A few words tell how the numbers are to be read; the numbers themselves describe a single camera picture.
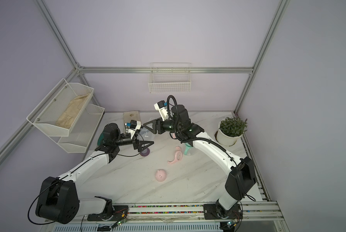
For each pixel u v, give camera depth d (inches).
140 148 26.6
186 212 29.5
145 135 28.4
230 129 34.8
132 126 25.4
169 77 37.5
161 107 24.7
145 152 37.6
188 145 33.6
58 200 16.1
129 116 46.6
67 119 29.6
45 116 27.0
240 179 16.3
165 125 25.0
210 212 28.4
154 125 24.6
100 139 40.6
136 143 26.4
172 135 25.9
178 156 36.6
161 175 32.2
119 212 28.9
